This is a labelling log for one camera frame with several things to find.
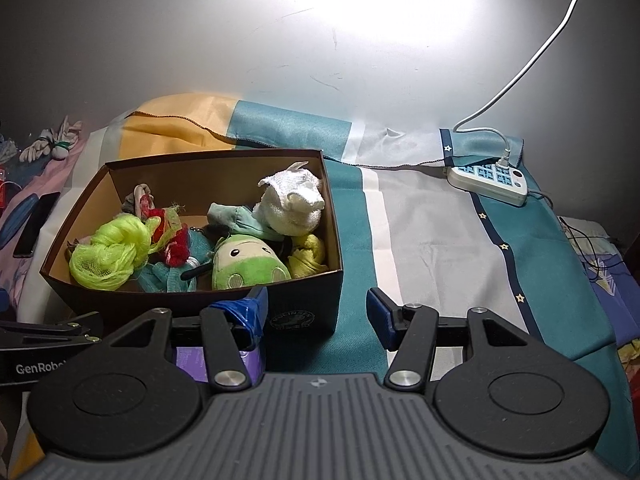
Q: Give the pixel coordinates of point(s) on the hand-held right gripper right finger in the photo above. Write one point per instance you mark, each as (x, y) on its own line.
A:
(380, 315)

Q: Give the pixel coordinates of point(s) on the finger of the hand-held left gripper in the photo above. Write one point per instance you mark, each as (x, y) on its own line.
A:
(50, 332)

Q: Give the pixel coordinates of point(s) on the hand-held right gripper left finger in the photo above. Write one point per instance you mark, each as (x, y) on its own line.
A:
(252, 310)

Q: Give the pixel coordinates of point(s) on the green plush toy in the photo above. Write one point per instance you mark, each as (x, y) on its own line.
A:
(250, 270)

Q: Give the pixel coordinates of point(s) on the brown cardboard box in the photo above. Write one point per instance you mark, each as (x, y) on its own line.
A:
(310, 305)

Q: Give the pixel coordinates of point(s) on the yellow cloth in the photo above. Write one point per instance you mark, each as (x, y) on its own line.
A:
(307, 257)

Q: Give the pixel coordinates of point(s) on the pale teal cloth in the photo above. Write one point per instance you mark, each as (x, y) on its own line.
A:
(235, 220)

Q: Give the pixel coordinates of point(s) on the red mesh pouf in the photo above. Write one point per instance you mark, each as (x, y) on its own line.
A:
(177, 252)

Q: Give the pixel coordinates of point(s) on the neon yellow mesh pouf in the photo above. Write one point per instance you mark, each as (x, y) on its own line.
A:
(110, 255)

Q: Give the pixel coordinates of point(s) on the teal mesh pouf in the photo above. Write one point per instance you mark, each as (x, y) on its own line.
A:
(160, 275)

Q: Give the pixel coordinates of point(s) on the white towel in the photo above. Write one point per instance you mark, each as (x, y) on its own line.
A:
(290, 205)

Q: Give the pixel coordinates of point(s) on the purple wipes packet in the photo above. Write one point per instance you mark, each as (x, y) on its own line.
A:
(192, 360)

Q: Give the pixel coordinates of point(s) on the black smartphone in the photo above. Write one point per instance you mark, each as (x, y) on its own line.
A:
(37, 225)

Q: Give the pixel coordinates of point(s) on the pink printed pillow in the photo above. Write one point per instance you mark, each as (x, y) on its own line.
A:
(30, 180)

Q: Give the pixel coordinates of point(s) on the white power strip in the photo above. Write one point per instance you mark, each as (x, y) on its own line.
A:
(480, 180)

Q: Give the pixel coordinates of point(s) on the white work gloves bundle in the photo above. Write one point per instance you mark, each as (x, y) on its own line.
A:
(40, 149)

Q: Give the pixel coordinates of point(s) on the blue printed cloth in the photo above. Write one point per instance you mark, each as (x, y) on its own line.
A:
(615, 300)

